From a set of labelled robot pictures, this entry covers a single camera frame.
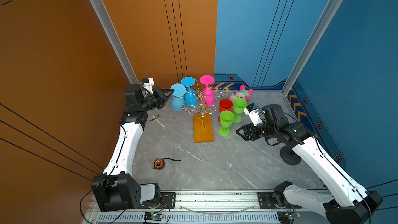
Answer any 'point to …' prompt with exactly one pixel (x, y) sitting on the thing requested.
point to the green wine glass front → (226, 119)
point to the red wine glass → (225, 104)
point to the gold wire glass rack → (201, 95)
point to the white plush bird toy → (242, 94)
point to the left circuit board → (153, 216)
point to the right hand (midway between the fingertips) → (240, 129)
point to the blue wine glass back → (191, 97)
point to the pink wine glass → (208, 96)
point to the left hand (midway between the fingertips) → (174, 88)
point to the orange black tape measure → (159, 163)
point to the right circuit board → (287, 217)
